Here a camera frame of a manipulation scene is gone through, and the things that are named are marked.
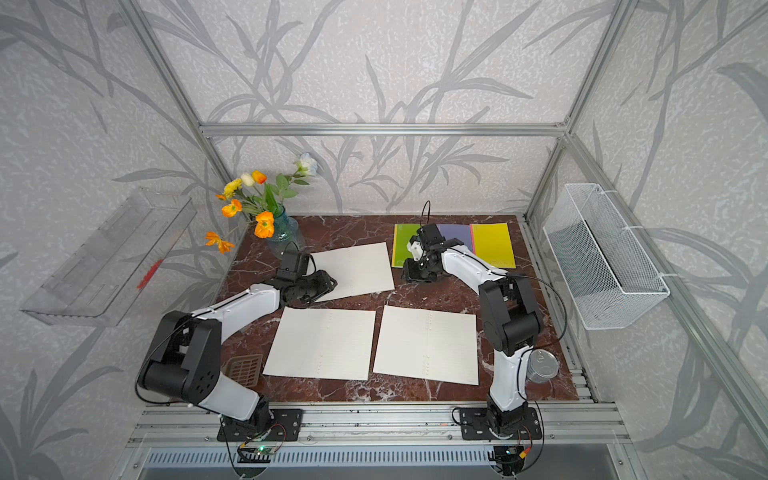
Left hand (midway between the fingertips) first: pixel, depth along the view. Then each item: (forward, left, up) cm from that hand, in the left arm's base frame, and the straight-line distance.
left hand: (334, 283), depth 92 cm
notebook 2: (-16, 0, -7) cm, 18 cm away
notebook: (+26, -21, -7) cm, 35 cm away
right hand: (+3, -22, 0) cm, 23 cm away
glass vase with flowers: (+17, +21, +18) cm, 33 cm away
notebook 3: (-17, -29, -7) cm, 34 cm away
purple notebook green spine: (+28, -45, -7) cm, 54 cm away
